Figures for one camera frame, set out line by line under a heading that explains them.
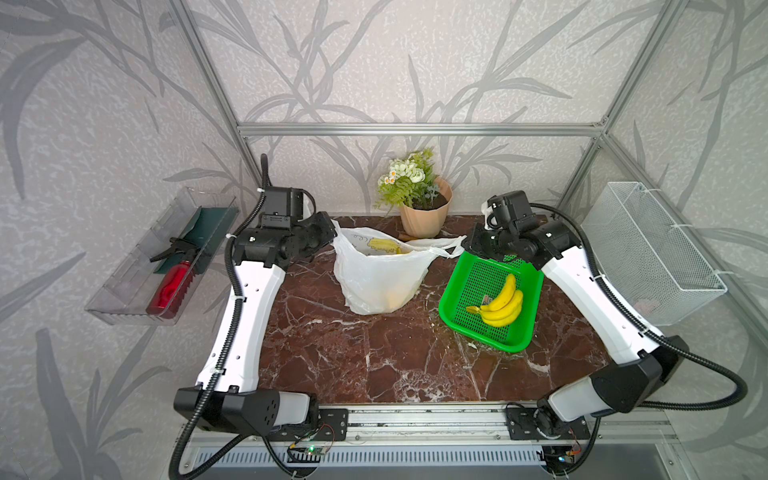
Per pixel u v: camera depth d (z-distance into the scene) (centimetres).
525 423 74
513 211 54
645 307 71
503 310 86
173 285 59
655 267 62
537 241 50
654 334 41
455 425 75
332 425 73
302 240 57
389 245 96
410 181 91
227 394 38
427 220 103
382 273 78
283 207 50
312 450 71
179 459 34
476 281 102
